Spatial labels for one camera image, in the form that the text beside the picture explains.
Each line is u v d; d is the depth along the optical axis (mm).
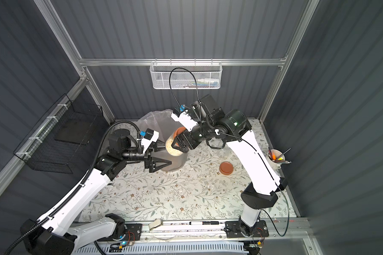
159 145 657
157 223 738
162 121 886
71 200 428
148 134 544
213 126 403
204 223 755
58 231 395
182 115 504
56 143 737
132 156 577
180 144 503
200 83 923
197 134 489
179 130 561
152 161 550
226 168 945
